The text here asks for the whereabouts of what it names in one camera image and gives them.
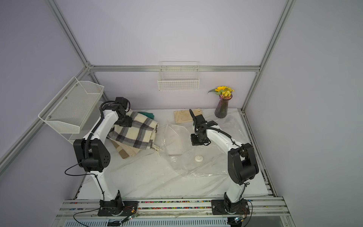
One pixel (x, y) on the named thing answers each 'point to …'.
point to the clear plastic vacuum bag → (211, 160)
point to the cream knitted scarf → (137, 149)
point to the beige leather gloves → (185, 116)
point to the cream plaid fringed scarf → (141, 134)
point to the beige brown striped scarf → (125, 151)
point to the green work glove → (150, 115)
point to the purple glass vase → (221, 109)
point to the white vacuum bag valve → (198, 158)
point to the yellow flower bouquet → (224, 92)
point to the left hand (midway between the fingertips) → (119, 125)
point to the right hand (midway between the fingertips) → (196, 144)
